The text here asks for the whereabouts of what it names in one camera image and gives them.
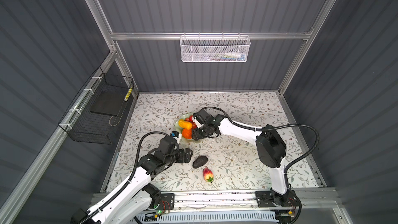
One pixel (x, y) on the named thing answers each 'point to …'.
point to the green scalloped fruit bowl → (179, 130)
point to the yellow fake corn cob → (185, 125)
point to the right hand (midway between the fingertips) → (196, 136)
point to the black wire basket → (90, 118)
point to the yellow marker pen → (126, 98)
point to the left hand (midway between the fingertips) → (186, 152)
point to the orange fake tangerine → (187, 133)
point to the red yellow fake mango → (208, 175)
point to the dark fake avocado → (199, 161)
